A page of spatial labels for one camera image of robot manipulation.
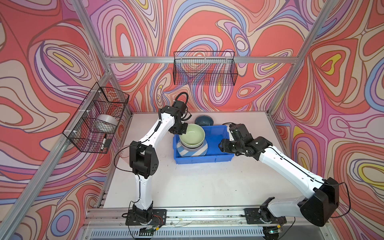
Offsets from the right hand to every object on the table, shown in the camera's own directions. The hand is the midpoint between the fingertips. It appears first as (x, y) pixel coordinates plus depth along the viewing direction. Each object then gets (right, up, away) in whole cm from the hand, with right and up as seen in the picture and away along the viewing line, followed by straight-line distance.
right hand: (223, 149), depth 79 cm
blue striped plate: (-17, -4, +11) cm, 21 cm away
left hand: (-22, +9, +10) cm, 26 cm away
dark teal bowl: (-8, +17, +29) cm, 35 cm away
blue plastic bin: (-2, +6, +24) cm, 25 cm away
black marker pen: (-61, +5, -7) cm, 61 cm away
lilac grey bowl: (-17, 0, +6) cm, 18 cm away
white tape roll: (-59, +14, -9) cm, 61 cm away
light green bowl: (-16, +6, +11) cm, 20 cm away
